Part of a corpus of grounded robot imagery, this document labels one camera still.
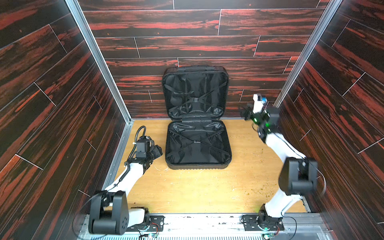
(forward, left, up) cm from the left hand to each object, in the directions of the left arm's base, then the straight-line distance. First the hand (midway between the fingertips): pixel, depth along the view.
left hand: (160, 149), depth 90 cm
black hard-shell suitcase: (+29, -21, +13) cm, 39 cm away
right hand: (+19, -51, +20) cm, 58 cm away
